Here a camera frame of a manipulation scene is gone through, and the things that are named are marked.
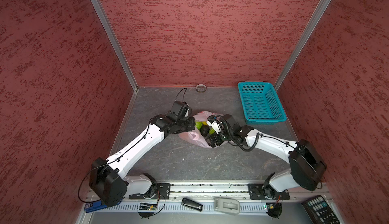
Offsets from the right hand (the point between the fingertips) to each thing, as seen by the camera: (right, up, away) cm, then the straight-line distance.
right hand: (209, 140), depth 83 cm
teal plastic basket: (+41, +21, +28) cm, 54 cm away
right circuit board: (+31, -30, -12) cm, 45 cm away
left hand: (-8, +8, -6) cm, 13 cm away
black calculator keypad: (+49, -28, -16) cm, 59 cm away
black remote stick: (-9, -26, -14) cm, 31 cm away
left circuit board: (-33, -30, -11) cm, 46 cm away
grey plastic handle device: (+7, -26, -15) cm, 31 cm away
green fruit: (-6, +8, +9) cm, 13 cm away
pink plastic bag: (-7, +6, -14) cm, 17 cm away
